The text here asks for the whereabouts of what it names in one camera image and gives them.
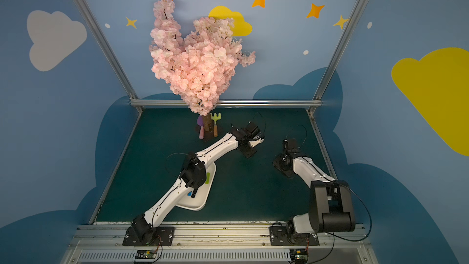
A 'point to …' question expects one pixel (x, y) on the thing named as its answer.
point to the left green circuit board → (145, 255)
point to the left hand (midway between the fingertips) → (250, 149)
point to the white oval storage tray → (197, 203)
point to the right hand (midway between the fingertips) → (279, 163)
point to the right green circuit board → (300, 256)
